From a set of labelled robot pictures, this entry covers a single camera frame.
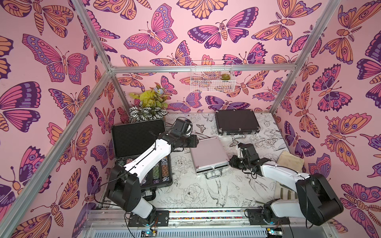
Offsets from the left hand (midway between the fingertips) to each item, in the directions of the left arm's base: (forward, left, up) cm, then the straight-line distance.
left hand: (197, 140), depth 84 cm
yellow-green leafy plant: (+34, +31, +3) cm, 46 cm away
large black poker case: (+5, +43, -5) cm, 43 cm away
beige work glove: (-4, -58, -17) cm, 60 cm away
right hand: (-6, -20, -13) cm, 24 cm away
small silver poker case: (-3, -8, -14) cm, 16 cm away
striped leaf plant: (+16, +33, +6) cm, 37 cm away
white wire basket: (+42, -6, +14) cm, 45 cm away
